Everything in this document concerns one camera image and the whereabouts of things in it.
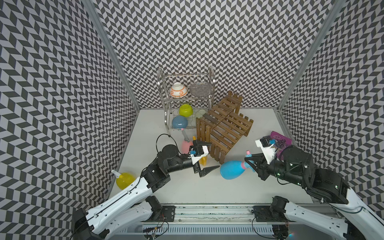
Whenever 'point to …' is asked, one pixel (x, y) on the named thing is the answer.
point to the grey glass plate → (201, 89)
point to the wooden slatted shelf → (223, 126)
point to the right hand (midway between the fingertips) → (247, 161)
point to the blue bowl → (180, 122)
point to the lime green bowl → (185, 110)
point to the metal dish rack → (186, 97)
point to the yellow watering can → (203, 160)
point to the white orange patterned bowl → (178, 90)
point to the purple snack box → (282, 143)
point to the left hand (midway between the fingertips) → (212, 154)
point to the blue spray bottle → (233, 169)
